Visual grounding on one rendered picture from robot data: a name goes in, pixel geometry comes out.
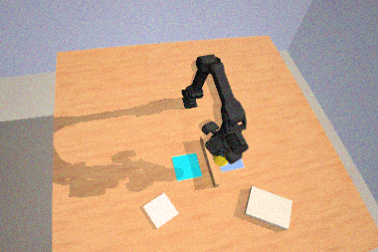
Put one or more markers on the white square tile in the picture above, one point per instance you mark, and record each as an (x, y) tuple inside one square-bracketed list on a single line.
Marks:
[(160, 210)]

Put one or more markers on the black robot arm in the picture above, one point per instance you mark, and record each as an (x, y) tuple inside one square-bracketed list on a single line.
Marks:
[(232, 111)]

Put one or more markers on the yellow cup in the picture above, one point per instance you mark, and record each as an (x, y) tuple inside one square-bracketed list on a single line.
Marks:
[(220, 161)]

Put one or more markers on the cream flat block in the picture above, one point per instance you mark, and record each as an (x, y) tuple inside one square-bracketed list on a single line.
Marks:
[(269, 208)]

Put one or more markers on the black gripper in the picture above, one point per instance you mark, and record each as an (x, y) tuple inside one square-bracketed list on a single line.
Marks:
[(230, 157)]

